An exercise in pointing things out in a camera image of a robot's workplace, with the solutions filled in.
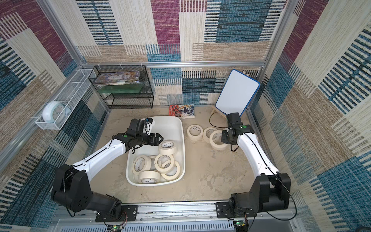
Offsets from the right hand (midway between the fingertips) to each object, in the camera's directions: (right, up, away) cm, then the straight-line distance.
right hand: (227, 136), depth 84 cm
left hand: (-41, 0, +2) cm, 41 cm away
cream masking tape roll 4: (-35, -7, +7) cm, 36 cm away
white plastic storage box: (-36, +4, +22) cm, 42 cm away
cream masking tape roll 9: (-43, -16, -1) cm, 46 cm away
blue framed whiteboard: (+8, +25, +3) cm, 26 cm away
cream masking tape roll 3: (-4, -4, +12) cm, 13 cm away
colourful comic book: (-27, +17, +31) cm, 44 cm away
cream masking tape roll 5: (-50, -16, +2) cm, 53 cm away
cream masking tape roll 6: (-36, -19, -2) cm, 40 cm away
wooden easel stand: (-1, +17, +24) cm, 29 cm away
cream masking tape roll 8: (-42, -19, -10) cm, 48 cm away
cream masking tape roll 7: (-34, -23, -3) cm, 41 cm away
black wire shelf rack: (-58, +26, +34) cm, 72 cm away
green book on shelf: (-67, +31, +16) cm, 75 cm away
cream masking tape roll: (-18, +1, +19) cm, 26 cm away
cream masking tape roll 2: (-9, 0, +17) cm, 20 cm away
